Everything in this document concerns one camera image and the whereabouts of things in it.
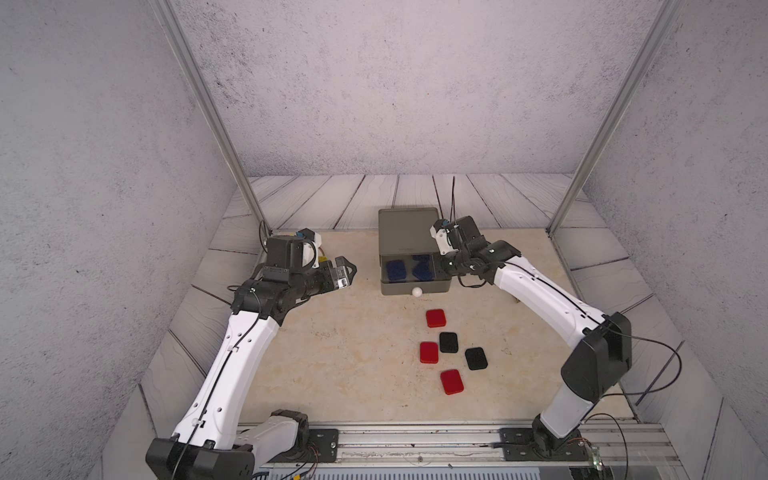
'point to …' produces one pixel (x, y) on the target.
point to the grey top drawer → (439, 285)
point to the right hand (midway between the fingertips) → (429, 265)
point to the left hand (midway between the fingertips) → (347, 271)
